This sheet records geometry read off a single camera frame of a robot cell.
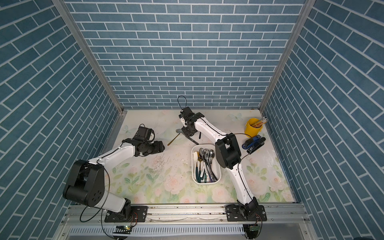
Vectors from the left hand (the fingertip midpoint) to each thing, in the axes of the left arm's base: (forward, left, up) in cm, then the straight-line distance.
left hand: (163, 148), depth 91 cm
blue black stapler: (+6, -58, -3) cm, 58 cm away
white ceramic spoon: (-2, -20, -5) cm, 21 cm away
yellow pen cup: (+13, -57, +2) cm, 59 cm away
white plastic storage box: (-11, -26, -4) cm, 29 cm away
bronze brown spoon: (+11, -4, -6) cm, 13 cm away
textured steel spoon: (+19, -8, -7) cm, 21 cm away
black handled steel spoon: (+10, -17, -5) cm, 21 cm away
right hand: (+13, -16, +1) cm, 20 cm away
